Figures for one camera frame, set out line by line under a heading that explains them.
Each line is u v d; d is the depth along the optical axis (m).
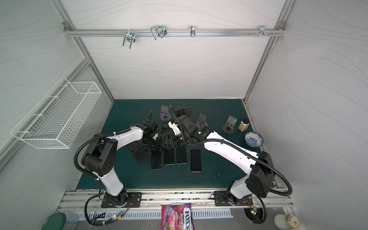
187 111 1.03
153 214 0.70
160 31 0.77
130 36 0.78
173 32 0.78
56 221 0.59
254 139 0.96
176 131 0.67
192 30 0.78
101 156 0.48
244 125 0.96
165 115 1.06
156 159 0.86
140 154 0.89
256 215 0.72
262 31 0.76
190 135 0.56
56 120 0.68
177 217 0.67
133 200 0.74
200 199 0.75
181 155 0.88
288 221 0.60
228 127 0.99
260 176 0.40
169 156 0.88
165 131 1.04
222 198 0.71
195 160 0.85
